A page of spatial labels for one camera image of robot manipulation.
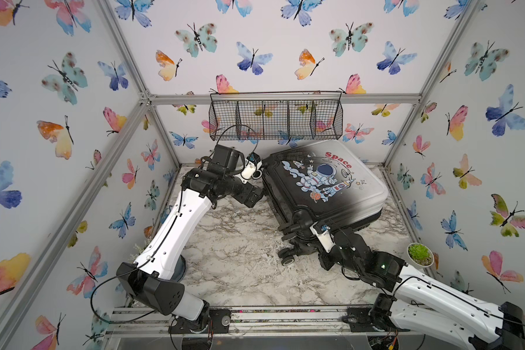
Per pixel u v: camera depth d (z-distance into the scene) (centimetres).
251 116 98
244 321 75
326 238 64
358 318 74
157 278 39
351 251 54
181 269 84
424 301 48
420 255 78
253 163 63
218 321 73
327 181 83
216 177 49
